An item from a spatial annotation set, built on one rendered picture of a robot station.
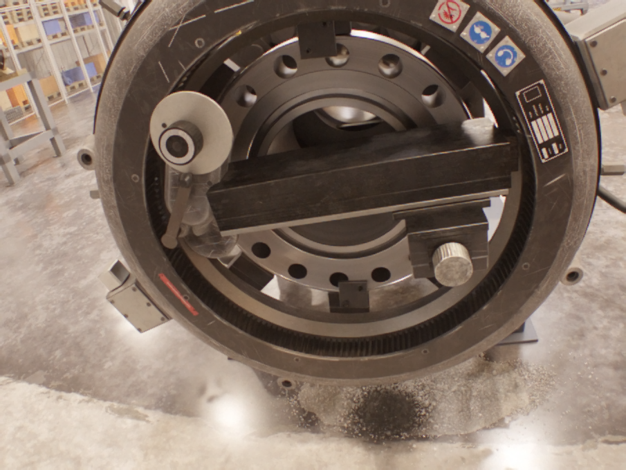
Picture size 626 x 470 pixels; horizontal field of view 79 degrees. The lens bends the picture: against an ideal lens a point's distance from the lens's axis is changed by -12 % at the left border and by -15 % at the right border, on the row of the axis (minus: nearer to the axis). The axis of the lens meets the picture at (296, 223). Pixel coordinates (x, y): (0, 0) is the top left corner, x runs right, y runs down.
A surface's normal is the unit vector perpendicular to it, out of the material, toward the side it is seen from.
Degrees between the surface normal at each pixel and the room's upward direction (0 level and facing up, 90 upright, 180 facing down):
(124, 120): 90
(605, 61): 90
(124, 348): 0
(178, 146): 90
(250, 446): 0
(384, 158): 3
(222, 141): 90
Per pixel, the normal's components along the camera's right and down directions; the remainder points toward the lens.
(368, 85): -0.15, 0.51
